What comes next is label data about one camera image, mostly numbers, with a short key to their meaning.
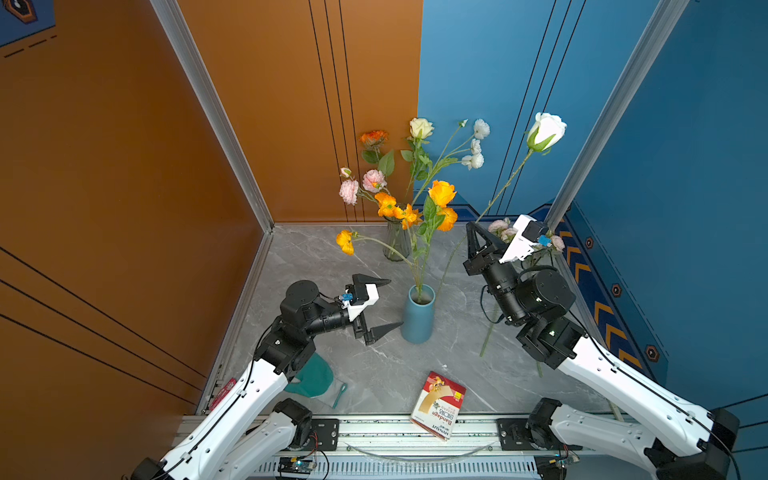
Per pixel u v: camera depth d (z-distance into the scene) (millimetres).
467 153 892
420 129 889
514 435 724
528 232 497
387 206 745
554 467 705
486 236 547
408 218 661
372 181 894
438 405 742
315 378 828
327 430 739
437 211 684
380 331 585
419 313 756
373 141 899
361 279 611
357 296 510
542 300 434
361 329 562
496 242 543
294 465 706
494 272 536
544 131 470
